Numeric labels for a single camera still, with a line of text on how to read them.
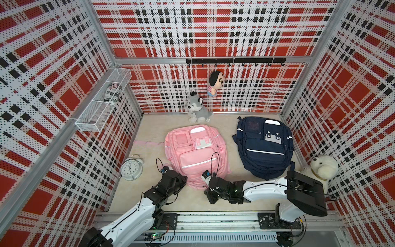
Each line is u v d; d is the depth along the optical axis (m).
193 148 0.96
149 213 0.56
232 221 0.75
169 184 0.64
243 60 0.90
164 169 0.81
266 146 0.99
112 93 0.75
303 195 0.44
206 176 0.73
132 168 0.88
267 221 0.73
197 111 1.07
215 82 0.91
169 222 0.74
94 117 0.93
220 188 0.62
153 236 0.69
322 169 0.73
